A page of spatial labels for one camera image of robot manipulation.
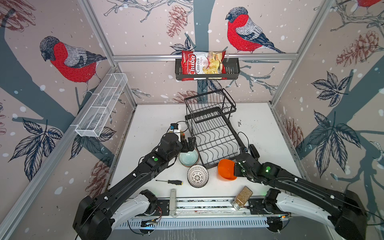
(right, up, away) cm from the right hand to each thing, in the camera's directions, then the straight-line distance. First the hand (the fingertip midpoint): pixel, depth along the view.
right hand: (231, 170), depth 80 cm
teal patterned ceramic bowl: (-23, +5, +5) cm, 24 cm away
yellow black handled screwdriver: (-30, -7, +1) cm, 31 cm away
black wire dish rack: (-7, +16, +18) cm, 25 cm away
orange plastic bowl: (-2, -1, +4) cm, 4 cm away
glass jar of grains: (+3, -11, -7) cm, 14 cm away
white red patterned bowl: (-19, -3, 0) cm, 19 cm away
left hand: (-23, +18, -4) cm, 30 cm away
